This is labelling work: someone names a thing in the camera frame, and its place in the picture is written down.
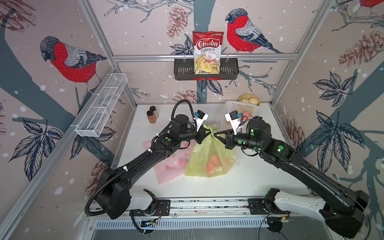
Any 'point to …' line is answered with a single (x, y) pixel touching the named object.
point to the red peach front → (210, 168)
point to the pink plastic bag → (173, 166)
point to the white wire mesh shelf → (100, 107)
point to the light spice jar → (153, 108)
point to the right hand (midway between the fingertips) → (214, 135)
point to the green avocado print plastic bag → (200, 155)
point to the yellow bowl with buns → (251, 98)
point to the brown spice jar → (151, 118)
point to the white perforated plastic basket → (253, 108)
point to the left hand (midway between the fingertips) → (214, 128)
